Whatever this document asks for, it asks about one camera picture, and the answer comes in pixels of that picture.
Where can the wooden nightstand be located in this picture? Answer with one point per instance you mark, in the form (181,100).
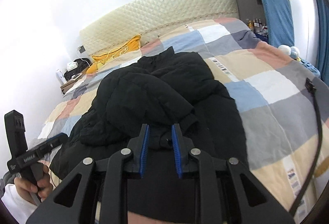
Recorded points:
(69,85)

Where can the black puffer jacket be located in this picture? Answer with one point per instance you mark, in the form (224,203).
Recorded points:
(154,90)

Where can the grey wall socket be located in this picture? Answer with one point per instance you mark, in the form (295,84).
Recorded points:
(81,49)

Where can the blue towel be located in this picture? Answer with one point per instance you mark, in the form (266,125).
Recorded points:
(279,21)

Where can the cream quilted headboard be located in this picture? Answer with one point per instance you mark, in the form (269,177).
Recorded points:
(167,8)

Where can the bed with checked duvet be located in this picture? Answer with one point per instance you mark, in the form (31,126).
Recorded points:
(270,85)

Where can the white spray bottle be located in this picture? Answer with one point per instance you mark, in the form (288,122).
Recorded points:
(60,76)

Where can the row of cosmetic bottles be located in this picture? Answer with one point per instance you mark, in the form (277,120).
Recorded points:
(257,26)

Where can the white plush toy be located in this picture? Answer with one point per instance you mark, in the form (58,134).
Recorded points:
(289,50)

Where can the light blue knitted cloth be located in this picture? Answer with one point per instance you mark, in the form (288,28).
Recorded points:
(311,67)

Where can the white phone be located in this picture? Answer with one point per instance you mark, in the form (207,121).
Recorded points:
(76,76)

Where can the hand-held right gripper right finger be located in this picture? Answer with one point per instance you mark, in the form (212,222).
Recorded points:
(177,152)

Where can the blue curtain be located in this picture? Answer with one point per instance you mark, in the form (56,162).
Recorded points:
(322,34)

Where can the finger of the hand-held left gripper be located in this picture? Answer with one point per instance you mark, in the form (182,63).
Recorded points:
(58,139)

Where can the person's left hand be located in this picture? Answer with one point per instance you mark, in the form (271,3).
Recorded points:
(25,185)

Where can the black bag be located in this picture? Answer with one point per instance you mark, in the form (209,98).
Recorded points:
(82,65)

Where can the yellow pillow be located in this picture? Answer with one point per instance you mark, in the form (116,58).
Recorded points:
(128,47)

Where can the person's left forearm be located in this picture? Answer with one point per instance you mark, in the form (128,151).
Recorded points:
(12,201)

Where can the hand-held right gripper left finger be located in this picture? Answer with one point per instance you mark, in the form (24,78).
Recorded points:
(143,152)

